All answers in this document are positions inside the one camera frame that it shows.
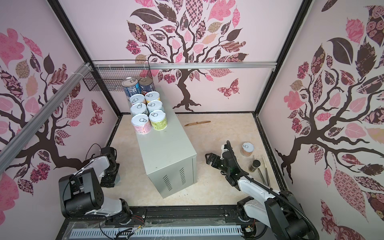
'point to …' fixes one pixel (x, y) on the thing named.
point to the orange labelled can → (247, 149)
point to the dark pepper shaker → (256, 164)
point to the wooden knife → (201, 122)
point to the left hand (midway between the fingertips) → (113, 176)
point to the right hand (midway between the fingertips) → (210, 155)
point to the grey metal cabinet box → (170, 161)
